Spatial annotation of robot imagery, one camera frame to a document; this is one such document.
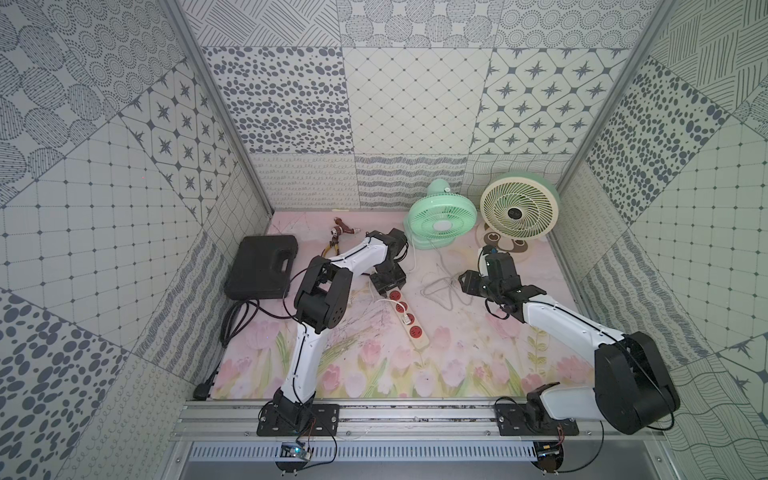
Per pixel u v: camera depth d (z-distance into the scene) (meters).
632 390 0.42
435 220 0.91
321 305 0.58
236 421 0.78
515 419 0.74
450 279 1.00
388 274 0.86
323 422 0.74
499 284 0.68
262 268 0.96
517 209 0.90
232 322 0.95
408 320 0.88
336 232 1.11
